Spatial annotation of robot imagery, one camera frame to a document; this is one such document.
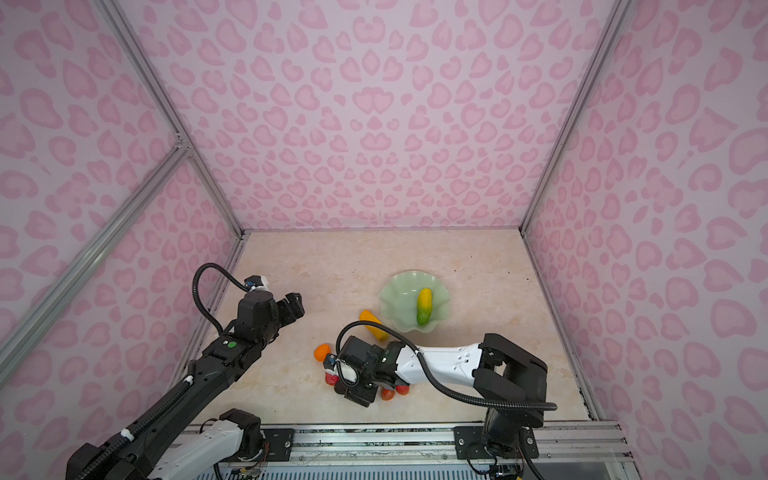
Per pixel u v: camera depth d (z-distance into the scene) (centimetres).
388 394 78
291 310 73
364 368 62
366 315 93
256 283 71
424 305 95
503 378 44
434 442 75
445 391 43
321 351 86
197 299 56
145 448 41
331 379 81
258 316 60
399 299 100
